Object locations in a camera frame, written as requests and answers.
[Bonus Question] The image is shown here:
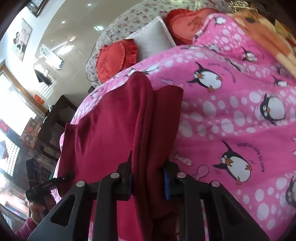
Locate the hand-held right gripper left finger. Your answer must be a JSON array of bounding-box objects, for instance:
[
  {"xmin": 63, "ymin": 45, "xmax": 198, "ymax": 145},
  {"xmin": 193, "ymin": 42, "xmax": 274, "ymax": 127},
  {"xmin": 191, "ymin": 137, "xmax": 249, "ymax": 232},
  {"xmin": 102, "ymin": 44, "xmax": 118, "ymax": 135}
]
[{"xmin": 28, "ymin": 151, "xmax": 133, "ymax": 241}]

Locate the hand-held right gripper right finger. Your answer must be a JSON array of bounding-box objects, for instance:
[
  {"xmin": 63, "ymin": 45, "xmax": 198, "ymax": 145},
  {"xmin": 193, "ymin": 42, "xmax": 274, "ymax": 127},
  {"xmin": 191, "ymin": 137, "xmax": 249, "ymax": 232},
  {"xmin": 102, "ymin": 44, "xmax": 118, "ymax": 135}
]
[{"xmin": 162, "ymin": 162, "xmax": 270, "ymax": 241}]

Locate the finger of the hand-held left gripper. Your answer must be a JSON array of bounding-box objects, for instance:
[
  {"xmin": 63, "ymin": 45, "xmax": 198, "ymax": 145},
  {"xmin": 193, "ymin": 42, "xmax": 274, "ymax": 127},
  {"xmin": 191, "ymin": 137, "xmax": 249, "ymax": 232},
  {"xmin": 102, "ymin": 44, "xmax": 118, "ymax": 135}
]
[{"xmin": 50, "ymin": 173, "xmax": 74, "ymax": 186}]

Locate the dark red fleece garment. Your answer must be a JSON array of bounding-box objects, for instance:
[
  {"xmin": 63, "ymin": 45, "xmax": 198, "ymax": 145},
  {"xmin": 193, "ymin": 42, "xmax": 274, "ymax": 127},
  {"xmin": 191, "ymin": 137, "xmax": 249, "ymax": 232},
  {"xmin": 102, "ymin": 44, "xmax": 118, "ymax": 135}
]
[{"xmin": 57, "ymin": 73, "xmax": 185, "ymax": 241}]

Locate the person's left forearm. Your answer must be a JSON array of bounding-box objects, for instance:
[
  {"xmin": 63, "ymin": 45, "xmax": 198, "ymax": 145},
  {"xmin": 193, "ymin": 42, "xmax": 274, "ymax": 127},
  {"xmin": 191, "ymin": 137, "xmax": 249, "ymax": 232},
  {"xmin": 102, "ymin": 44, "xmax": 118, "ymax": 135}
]
[{"xmin": 14, "ymin": 217, "xmax": 38, "ymax": 239}]

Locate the person's left hand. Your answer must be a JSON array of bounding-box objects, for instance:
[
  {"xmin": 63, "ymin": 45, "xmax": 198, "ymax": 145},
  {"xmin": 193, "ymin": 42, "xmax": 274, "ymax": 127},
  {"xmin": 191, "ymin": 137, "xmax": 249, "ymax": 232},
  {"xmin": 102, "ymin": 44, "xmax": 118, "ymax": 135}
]
[{"xmin": 29, "ymin": 202, "xmax": 50, "ymax": 224}]

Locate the colourful leaning picture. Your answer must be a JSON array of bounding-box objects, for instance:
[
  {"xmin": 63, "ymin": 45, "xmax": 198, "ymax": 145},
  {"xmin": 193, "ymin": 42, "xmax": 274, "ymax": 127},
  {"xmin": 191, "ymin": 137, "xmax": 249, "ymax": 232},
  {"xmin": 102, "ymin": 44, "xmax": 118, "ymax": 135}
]
[{"xmin": 21, "ymin": 117, "xmax": 44, "ymax": 147}]

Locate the dark wooden desk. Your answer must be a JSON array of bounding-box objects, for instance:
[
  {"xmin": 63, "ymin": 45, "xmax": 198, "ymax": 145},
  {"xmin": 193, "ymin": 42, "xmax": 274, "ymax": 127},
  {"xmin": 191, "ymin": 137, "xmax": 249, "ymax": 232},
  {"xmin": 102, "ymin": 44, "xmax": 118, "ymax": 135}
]
[{"xmin": 35, "ymin": 95, "xmax": 78, "ymax": 160}]

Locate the window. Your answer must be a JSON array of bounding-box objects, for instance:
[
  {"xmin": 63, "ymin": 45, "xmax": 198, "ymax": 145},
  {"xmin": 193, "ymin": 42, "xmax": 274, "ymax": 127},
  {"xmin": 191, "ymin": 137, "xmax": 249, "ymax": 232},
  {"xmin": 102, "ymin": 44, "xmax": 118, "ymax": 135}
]
[{"xmin": 0, "ymin": 65, "xmax": 47, "ymax": 139}]

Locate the pink penguin print blanket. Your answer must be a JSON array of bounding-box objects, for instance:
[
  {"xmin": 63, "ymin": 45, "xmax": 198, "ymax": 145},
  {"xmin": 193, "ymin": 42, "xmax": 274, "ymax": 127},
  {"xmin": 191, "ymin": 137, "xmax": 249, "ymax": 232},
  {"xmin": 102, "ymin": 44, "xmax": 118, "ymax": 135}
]
[{"xmin": 55, "ymin": 13, "xmax": 296, "ymax": 241}]

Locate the hanging dark cloth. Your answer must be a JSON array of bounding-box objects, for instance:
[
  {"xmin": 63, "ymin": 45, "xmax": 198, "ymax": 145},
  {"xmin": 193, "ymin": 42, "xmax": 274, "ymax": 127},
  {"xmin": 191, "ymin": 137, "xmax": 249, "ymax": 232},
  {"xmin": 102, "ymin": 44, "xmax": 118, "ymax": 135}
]
[{"xmin": 34, "ymin": 69, "xmax": 52, "ymax": 86}]

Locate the red heart cushion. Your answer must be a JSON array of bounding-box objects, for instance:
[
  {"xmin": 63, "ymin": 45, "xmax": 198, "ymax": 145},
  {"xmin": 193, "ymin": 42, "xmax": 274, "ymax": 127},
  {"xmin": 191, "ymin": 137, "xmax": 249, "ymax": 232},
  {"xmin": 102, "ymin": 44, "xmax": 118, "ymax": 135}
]
[
  {"xmin": 163, "ymin": 8, "xmax": 218, "ymax": 45},
  {"xmin": 96, "ymin": 39, "xmax": 139, "ymax": 82}
]

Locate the white pillow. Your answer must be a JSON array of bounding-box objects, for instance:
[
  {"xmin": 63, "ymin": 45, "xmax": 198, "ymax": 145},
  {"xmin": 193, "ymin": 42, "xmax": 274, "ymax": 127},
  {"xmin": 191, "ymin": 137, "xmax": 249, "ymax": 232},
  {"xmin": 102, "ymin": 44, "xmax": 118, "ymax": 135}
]
[{"xmin": 126, "ymin": 16, "xmax": 177, "ymax": 62}]

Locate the framed picture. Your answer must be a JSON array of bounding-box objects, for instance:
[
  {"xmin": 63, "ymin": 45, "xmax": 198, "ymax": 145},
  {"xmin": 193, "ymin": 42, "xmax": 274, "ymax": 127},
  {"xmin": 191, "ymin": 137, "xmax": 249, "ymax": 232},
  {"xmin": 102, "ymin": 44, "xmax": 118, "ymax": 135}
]
[{"xmin": 25, "ymin": 0, "xmax": 50, "ymax": 18}]

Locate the orange blanket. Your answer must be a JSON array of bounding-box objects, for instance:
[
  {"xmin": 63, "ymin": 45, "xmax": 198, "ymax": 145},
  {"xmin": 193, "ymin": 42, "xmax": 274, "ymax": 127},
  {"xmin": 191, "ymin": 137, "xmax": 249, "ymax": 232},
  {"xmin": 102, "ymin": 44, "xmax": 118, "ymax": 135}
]
[{"xmin": 227, "ymin": 7, "xmax": 296, "ymax": 77}]

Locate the carved golden headboard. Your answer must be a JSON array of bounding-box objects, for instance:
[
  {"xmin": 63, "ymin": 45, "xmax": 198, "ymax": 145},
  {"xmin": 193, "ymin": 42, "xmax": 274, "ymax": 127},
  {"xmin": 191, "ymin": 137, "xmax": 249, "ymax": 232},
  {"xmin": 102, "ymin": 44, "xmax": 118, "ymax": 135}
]
[{"xmin": 228, "ymin": 0, "xmax": 266, "ymax": 12}]

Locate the white wall sign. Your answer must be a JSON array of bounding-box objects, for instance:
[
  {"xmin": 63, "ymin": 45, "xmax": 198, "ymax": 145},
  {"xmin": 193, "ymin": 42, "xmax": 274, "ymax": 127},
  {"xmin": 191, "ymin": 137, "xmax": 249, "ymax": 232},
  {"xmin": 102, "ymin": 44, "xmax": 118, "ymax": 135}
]
[{"xmin": 39, "ymin": 45, "xmax": 64, "ymax": 70}]

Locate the wall poster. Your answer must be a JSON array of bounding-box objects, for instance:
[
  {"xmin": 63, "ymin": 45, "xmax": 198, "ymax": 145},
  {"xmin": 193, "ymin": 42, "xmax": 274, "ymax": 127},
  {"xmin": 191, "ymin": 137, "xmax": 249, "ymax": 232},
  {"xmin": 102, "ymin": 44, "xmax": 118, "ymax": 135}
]
[{"xmin": 11, "ymin": 18, "xmax": 33, "ymax": 62}]

